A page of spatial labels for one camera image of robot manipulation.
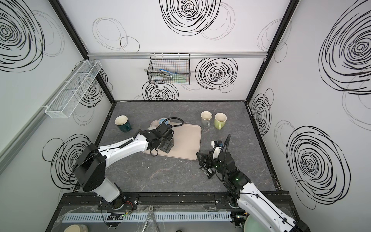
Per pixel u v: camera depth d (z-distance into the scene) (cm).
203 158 71
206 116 101
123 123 94
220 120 98
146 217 70
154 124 105
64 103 73
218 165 68
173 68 89
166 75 86
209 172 82
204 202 75
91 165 47
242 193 55
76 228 62
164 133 68
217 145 71
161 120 95
